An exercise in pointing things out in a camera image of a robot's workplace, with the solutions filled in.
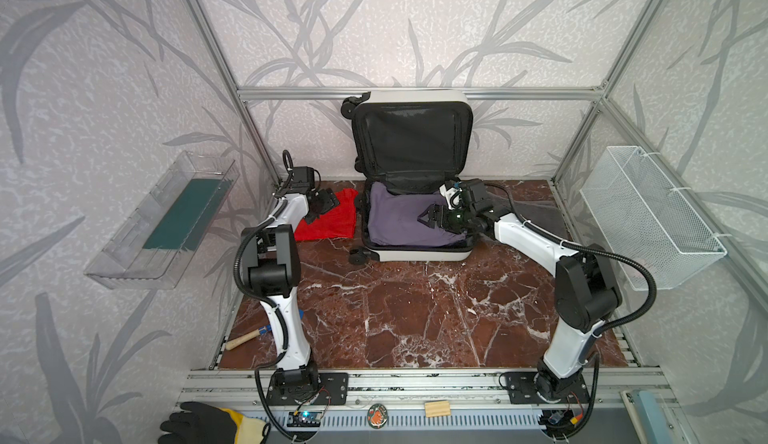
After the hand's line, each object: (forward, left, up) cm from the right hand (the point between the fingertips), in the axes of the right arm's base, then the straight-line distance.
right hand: (428, 211), depth 90 cm
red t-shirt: (0, +28, -6) cm, 29 cm away
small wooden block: (-48, -1, -15) cm, 51 cm away
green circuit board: (-50, +32, -17) cm, 62 cm away
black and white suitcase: (+22, +6, +8) cm, 25 cm away
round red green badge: (-50, +14, -15) cm, 54 cm away
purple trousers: (+5, +11, -11) cm, 16 cm away
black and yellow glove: (-51, +53, -13) cm, 75 cm away
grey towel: (+9, -45, -16) cm, 48 cm away
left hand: (+12, +33, -5) cm, 35 cm away
